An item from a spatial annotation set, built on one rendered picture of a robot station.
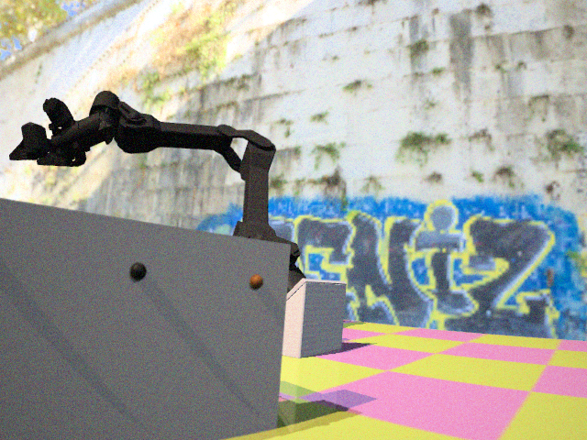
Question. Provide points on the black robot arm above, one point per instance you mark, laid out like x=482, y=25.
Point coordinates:
x=136, y=133

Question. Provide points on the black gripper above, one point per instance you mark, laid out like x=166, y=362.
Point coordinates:
x=65, y=145

